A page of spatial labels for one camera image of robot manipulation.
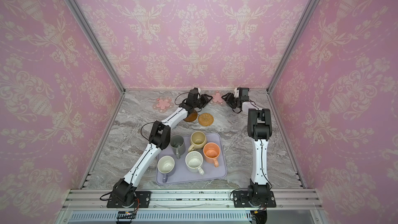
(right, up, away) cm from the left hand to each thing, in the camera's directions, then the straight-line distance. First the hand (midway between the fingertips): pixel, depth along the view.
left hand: (212, 98), depth 110 cm
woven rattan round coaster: (-5, -14, -7) cm, 17 cm away
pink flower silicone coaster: (+3, 0, +4) cm, 5 cm away
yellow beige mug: (-10, -26, -18) cm, 33 cm away
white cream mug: (-12, -36, -25) cm, 45 cm away
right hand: (+9, +1, +1) cm, 9 cm away
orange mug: (-2, -32, -21) cm, 38 cm away
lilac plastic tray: (-19, -42, -27) cm, 54 cm away
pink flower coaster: (-36, -4, +3) cm, 37 cm away
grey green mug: (-22, -28, -20) cm, 41 cm away
